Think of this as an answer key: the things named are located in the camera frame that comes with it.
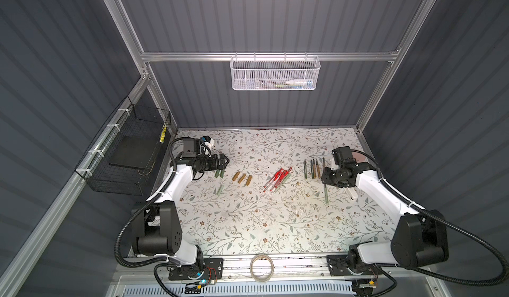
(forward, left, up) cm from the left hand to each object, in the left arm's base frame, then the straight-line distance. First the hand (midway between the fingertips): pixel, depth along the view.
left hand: (221, 161), depth 88 cm
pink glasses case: (-4, -59, +7) cm, 59 cm away
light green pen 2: (-2, -30, -14) cm, 33 cm away
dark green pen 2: (+5, -45, -13) cm, 47 cm away
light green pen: (-13, -49, -14) cm, 52 cm away
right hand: (-7, -48, -4) cm, 48 cm away
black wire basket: (+8, +36, +18) cm, 41 cm away
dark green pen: (+5, -41, -14) cm, 44 cm away
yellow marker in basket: (+7, +24, +11) cm, 27 cm away
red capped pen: (-3, -25, -14) cm, 28 cm away
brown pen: (+4, -46, -14) cm, 49 cm away
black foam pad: (-5, +30, +14) cm, 33 cm away
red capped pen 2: (-1, -28, -14) cm, 31 cm away
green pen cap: (+3, +5, -15) cm, 16 cm away
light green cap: (-7, +2, -14) cm, 16 cm away
